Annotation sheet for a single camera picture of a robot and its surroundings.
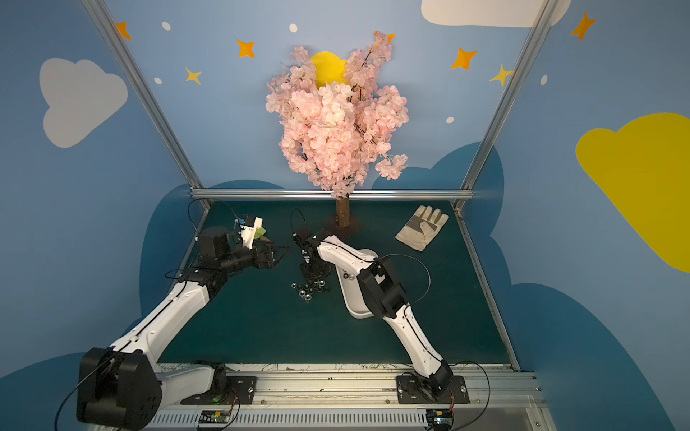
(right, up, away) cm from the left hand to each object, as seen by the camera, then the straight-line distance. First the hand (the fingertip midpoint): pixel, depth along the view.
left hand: (281, 242), depth 80 cm
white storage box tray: (+24, -22, +14) cm, 35 cm away
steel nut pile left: (+1, -17, +15) cm, 23 cm away
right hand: (+9, -14, +17) cm, 24 cm away
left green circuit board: (-16, -47, -8) cm, 51 cm away
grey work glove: (+53, +5, +34) cm, 63 cm away
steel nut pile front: (+6, -20, +13) cm, 24 cm away
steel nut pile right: (+11, -17, +15) cm, 25 cm away
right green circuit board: (+46, -48, -7) cm, 67 cm away
